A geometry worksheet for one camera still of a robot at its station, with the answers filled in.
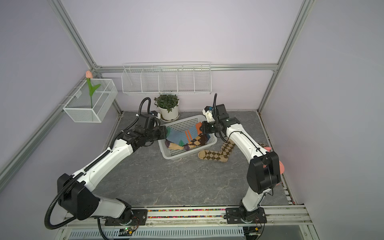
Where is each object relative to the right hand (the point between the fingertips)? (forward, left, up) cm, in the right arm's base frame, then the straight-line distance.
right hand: (200, 127), depth 86 cm
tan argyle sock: (-9, -14, -18) cm, 24 cm away
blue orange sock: (-7, +16, +2) cm, 17 cm away
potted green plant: (+22, +22, -3) cm, 31 cm away
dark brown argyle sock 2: (+1, -1, -15) cm, 15 cm away
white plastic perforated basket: (-7, +18, -19) cm, 28 cm away
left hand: (-5, +18, +3) cm, 19 cm away
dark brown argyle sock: (-2, +18, -16) cm, 25 cm away
